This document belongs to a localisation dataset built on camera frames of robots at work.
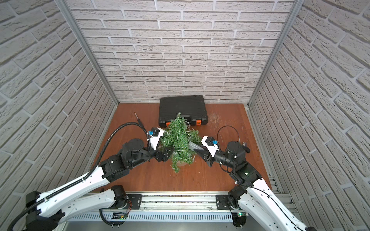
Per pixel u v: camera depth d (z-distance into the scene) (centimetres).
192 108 114
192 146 64
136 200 74
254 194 47
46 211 40
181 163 84
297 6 69
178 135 64
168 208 73
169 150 63
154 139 56
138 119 109
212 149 57
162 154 58
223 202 74
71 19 74
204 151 62
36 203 39
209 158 58
